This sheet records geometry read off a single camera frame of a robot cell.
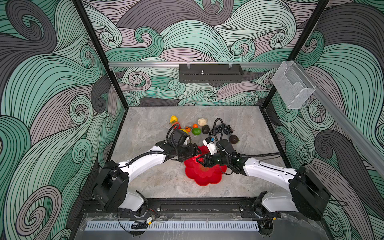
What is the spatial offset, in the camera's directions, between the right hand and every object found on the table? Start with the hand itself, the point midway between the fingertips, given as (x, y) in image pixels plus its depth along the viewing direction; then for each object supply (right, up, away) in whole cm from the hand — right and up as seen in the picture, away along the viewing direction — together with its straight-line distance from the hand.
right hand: (199, 158), depth 81 cm
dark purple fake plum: (+24, +9, +15) cm, 29 cm away
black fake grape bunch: (+21, +15, +20) cm, 32 cm away
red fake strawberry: (-13, +16, +26) cm, 33 cm away
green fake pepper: (-1, +13, +21) cm, 25 cm away
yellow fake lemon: (-8, +13, +22) cm, 27 cm away
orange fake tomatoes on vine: (-6, +15, +23) cm, 28 cm away
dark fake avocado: (+6, +15, +21) cm, 26 cm away
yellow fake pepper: (-17, +23, +28) cm, 40 cm away
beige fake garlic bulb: (+4, +20, +23) cm, 31 cm away
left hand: (-1, +3, 0) cm, 3 cm away
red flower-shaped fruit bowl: (0, -9, +5) cm, 10 cm away
